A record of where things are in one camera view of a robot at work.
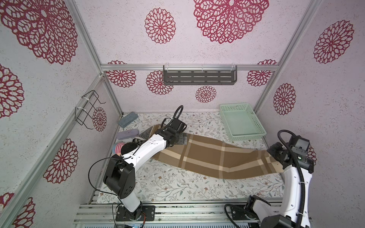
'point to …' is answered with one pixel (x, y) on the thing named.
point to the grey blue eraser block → (127, 119)
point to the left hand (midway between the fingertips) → (177, 138)
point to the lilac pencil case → (124, 134)
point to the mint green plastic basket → (241, 121)
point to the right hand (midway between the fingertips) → (273, 147)
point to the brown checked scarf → (201, 157)
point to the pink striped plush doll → (116, 148)
